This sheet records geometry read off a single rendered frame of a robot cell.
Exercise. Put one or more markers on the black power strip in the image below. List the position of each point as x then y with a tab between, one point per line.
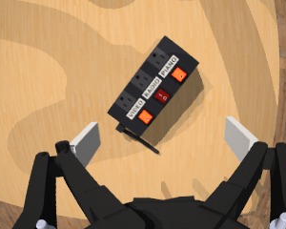
154	84

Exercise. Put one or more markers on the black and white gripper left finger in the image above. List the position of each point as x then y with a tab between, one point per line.
97	202

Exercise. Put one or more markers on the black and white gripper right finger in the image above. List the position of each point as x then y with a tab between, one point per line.
231	196

